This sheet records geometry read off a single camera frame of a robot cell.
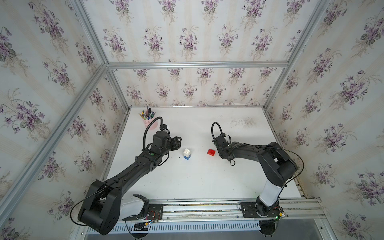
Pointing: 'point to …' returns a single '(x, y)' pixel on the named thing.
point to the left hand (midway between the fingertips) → (179, 140)
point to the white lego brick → (187, 152)
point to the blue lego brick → (186, 157)
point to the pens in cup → (148, 114)
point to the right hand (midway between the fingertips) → (232, 150)
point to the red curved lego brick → (211, 152)
